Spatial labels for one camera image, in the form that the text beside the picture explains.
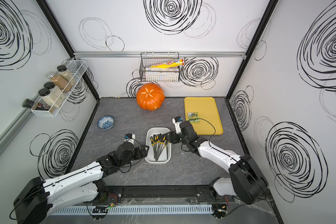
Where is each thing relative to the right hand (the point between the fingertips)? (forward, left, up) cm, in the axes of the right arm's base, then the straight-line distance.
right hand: (169, 134), depth 84 cm
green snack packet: (+22, -17, -12) cm, 31 cm away
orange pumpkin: (+30, +15, +2) cm, 34 cm away
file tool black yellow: (0, +10, -12) cm, 16 cm away
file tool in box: (0, +5, -11) cm, 12 cm away
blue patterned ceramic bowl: (+14, +48, -10) cm, 51 cm away
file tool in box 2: (-2, +3, -11) cm, 12 cm away
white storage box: (-11, +4, -13) cm, 18 cm away
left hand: (-8, +15, -4) cm, 17 cm away
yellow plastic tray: (+1, -22, +11) cm, 25 cm away
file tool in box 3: (+2, +2, -11) cm, 11 cm away
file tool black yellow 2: (+3, +7, -12) cm, 14 cm away
